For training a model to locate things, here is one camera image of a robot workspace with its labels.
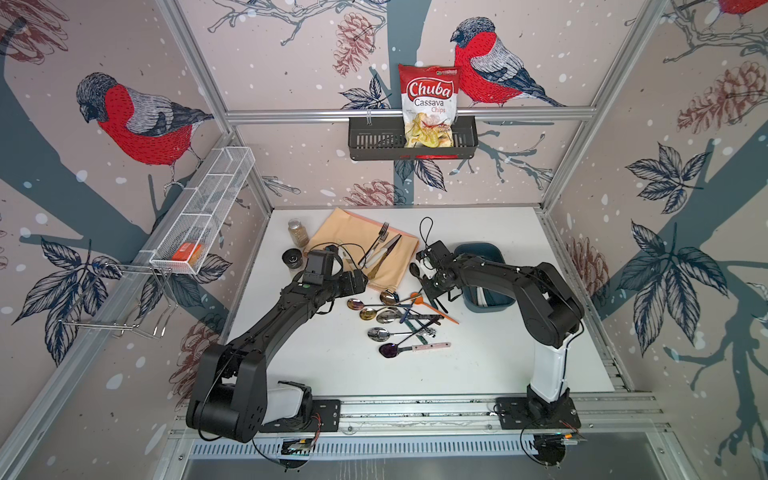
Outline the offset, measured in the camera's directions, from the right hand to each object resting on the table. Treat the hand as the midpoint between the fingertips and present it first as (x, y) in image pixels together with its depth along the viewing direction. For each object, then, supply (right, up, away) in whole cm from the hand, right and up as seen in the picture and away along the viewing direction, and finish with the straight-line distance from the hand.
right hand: (428, 287), depth 98 cm
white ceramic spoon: (+17, -3, -3) cm, 17 cm away
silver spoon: (-15, -11, -12) cm, 23 cm away
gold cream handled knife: (-27, +8, +6) cm, 29 cm away
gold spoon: (-19, -7, -8) cm, 22 cm away
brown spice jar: (-46, +18, +6) cm, 50 cm away
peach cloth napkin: (-26, +18, +14) cm, 34 cm away
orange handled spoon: (-4, -3, -3) cm, 6 cm away
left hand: (-22, +6, -10) cm, 25 cm away
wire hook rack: (-65, +6, -42) cm, 77 cm away
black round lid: (-43, +10, -7) cm, 45 cm away
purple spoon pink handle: (-13, -15, -16) cm, 25 cm away
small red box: (-60, +14, -31) cm, 69 cm away
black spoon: (-4, +6, 0) cm, 7 cm away
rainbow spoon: (-24, -4, -6) cm, 25 cm away
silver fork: (-16, +17, +13) cm, 27 cm away
